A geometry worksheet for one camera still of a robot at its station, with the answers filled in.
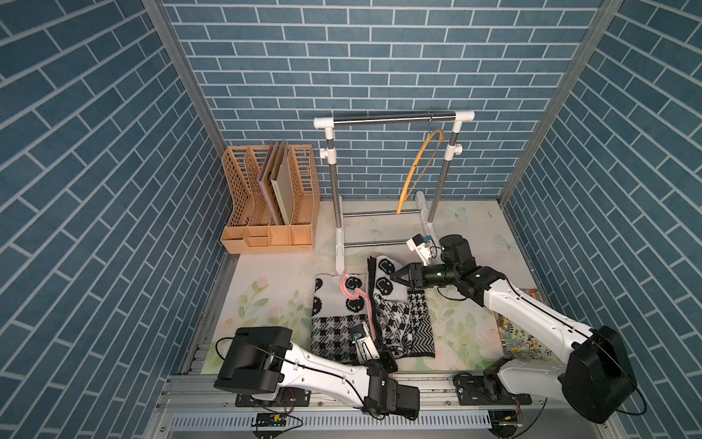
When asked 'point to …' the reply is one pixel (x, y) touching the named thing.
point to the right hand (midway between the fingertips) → (396, 280)
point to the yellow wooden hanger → (401, 205)
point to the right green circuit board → (505, 418)
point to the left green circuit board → (271, 419)
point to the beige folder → (282, 184)
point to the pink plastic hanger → (366, 294)
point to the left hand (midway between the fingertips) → (389, 353)
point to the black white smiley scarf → (397, 319)
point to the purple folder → (264, 179)
